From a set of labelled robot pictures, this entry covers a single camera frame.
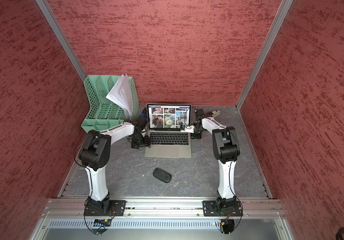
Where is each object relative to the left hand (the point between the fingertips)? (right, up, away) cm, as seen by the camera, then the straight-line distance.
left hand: (144, 149), depth 95 cm
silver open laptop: (+13, +18, +6) cm, 23 cm away
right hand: (+33, +9, +8) cm, 35 cm away
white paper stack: (-13, +36, -5) cm, 39 cm away
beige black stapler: (+49, +24, +16) cm, 57 cm away
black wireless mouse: (+13, -12, -12) cm, 21 cm away
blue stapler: (-3, +23, +13) cm, 27 cm away
